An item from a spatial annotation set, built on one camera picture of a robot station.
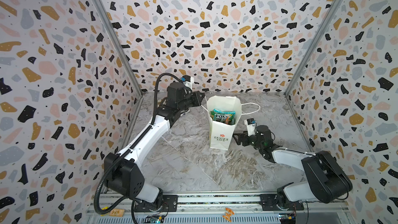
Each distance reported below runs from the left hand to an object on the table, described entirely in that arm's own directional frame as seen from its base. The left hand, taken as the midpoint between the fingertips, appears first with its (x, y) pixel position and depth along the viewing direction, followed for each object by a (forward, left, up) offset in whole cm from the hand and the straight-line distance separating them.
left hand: (206, 93), depth 75 cm
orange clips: (-46, -9, -32) cm, 57 cm away
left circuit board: (-47, +24, -33) cm, 62 cm away
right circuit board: (-48, -37, -34) cm, 69 cm away
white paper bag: (-13, -7, -17) cm, 23 cm away
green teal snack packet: (+1, -11, -21) cm, 24 cm away
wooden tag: (-44, +41, -31) cm, 68 cm away
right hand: (-7, -19, -26) cm, 33 cm away
